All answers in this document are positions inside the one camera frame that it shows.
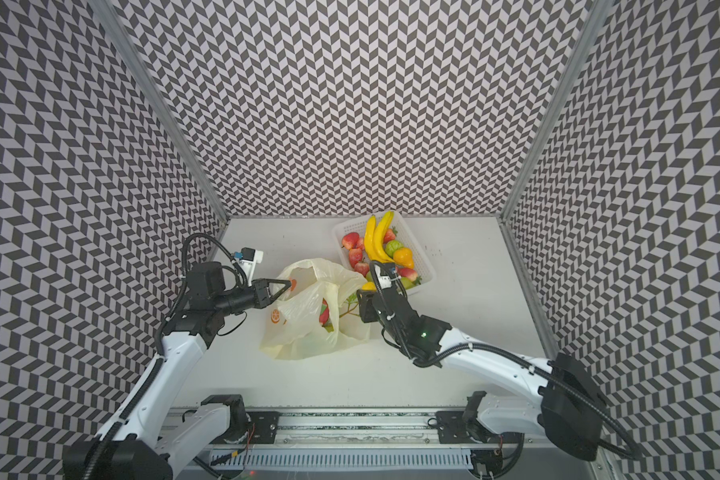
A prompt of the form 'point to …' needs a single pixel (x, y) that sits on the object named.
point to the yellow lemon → (370, 286)
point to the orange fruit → (404, 257)
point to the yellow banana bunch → (374, 238)
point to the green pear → (329, 327)
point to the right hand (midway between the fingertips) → (365, 300)
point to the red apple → (352, 240)
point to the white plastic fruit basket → (387, 238)
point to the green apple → (392, 245)
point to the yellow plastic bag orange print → (318, 313)
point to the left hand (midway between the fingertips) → (289, 286)
